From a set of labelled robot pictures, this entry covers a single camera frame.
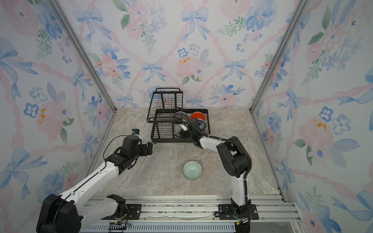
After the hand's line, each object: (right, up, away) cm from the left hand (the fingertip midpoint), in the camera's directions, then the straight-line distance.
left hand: (146, 143), depth 85 cm
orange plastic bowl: (+32, +18, +21) cm, 42 cm away
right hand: (+25, +13, +13) cm, 31 cm away
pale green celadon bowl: (+27, -16, +1) cm, 31 cm away
